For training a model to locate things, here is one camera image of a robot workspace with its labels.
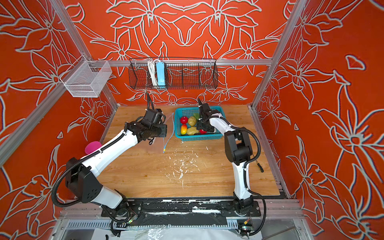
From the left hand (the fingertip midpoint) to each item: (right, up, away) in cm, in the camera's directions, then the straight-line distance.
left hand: (164, 128), depth 82 cm
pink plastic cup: (-39, -10, -3) cm, 40 cm away
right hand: (+22, 0, +17) cm, 28 cm away
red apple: (+10, +5, +23) cm, 26 cm away
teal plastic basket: (+7, +9, +22) cm, 25 cm away
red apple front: (+23, -3, +14) cm, 27 cm away
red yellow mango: (+10, -1, +19) cm, 21 cm away
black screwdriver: (+56, -23, +3) cm, 60 cm away
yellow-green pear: (+16, +4, +21) cm, 27 cm away
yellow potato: (+15, -3, +16) cm, 22 cm away
